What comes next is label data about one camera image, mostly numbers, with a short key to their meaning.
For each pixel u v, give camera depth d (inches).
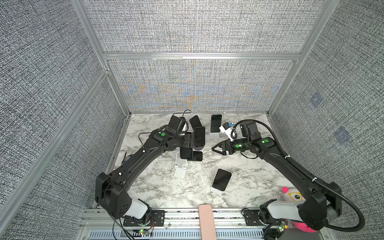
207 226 27.6
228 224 28.7
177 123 23.0
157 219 29.0
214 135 41.7
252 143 23.3
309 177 17.0
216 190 31.8
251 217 28.9
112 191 15.5
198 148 38.5
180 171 34.3
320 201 15.4
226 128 27.0
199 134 36.5
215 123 39.3
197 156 38.4
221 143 26.5
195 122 37.4
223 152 26.1
